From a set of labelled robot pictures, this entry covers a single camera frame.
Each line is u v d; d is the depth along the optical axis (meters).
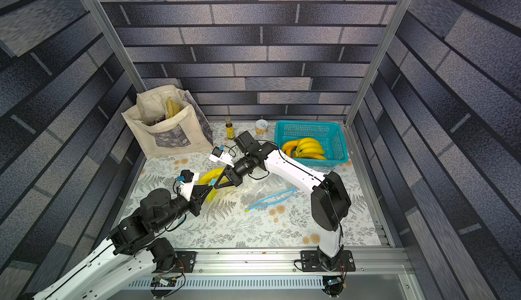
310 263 0.73
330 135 1.08
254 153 0.60
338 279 0.73
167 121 0.83
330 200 0.44
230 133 1.09
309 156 0.98
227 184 0.68
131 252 0.48
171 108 0.95
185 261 0.74
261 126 1.11
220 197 0.91
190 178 0.59
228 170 0.66
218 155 0.66
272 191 0.93
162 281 0.71
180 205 0.59
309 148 0.99
